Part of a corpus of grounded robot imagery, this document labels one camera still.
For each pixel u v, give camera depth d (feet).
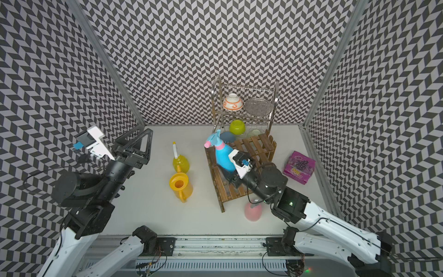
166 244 2.38
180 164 2.97
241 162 1.49
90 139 1.27
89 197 1.24
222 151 1.68
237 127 3.53
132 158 1.31
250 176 1.69
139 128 3.97
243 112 2.66
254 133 3.28
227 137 3.55
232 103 2.85
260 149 2.46
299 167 3.05
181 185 2.58
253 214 2.47
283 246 2.12
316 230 1.45
